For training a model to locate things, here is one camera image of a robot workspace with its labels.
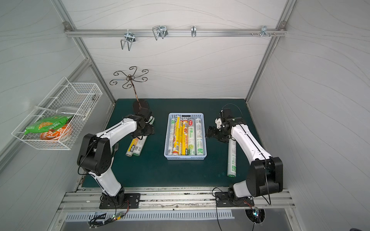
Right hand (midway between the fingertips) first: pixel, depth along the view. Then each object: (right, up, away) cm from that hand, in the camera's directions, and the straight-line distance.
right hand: (213, 136), depth 84 cm
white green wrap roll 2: (-13, -2, +9) cm, 16 cm away
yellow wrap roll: (-51, -8, +5) cm, 52 cm away
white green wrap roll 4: (+11, -15, 0) cm, 18 cm away
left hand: (-43, +1, +9) cm, 43 cm away
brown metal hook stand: (-52, +37, +7) cm, 64 cm away
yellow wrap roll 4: (-17, -2, +10) cm, 20 cm away
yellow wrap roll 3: (-19, -3, +11) cm, 22 cm away
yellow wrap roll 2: (-22, -1, +7) cm, 23 cm away
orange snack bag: (-72, +4, -21) cm, 75 cm away
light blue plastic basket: (-18, +12, +20) cm, 29 cm away
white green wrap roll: (-26, 0, +10) cm, 27 cm away
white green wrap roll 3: (-7, -2, +9) cm, 12 cm away
